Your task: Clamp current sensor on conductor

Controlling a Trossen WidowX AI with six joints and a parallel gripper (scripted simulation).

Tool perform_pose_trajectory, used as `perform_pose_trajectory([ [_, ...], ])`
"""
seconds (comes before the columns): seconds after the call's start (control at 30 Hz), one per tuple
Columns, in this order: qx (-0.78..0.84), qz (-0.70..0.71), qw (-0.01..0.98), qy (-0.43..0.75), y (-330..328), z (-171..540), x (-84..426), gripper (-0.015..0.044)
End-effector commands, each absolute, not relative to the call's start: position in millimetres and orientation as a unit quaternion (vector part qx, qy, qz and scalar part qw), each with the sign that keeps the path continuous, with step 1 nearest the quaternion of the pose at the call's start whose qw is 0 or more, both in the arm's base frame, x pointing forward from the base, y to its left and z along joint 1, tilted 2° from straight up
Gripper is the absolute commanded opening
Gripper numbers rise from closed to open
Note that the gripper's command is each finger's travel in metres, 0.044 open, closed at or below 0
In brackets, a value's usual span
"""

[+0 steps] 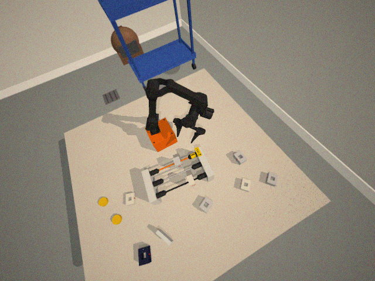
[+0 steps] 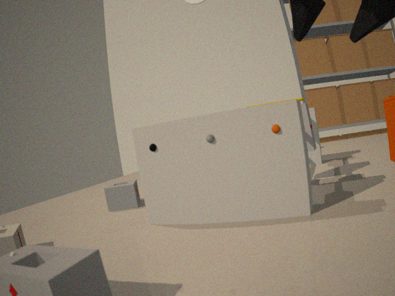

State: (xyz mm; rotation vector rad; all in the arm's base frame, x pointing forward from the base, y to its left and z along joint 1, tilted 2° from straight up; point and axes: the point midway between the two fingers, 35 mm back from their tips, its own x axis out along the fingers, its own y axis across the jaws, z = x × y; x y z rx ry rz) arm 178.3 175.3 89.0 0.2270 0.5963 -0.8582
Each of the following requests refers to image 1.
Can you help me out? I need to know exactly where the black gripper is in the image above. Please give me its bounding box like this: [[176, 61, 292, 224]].
[[173, 113, 206, 143]]

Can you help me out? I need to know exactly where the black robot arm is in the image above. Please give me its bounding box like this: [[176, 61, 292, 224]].
[[145, 78, 214, 135]]

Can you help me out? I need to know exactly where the yellow round disc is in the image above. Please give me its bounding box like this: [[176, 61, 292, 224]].
[[98, 197, 108, 207], [112, 215, 122, 224]]

